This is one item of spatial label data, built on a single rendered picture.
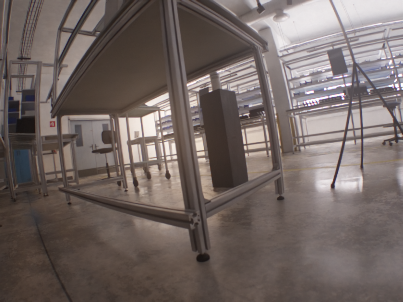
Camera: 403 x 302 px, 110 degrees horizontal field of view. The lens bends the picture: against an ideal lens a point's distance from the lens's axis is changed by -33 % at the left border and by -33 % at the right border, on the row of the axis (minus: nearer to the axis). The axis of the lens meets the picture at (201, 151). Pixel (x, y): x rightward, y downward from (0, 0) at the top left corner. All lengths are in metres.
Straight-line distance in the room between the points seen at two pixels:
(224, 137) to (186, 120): 1.17
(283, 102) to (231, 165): 3.79
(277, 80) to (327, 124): 2.80
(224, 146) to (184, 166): 1.19
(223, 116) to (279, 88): 3.79
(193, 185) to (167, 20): 0.54
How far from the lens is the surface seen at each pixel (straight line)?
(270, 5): 5.07
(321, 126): 7.54
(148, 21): 1.06
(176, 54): 0.67
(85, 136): 8.03
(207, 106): 1.89
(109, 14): 1.12
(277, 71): 5.56
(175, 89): 0.63
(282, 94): 5.40
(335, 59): 4.66
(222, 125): 1.77
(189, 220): 0.58
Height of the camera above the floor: 0.35
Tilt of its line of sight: level
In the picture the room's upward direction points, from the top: 8 degrees counter-clockwise
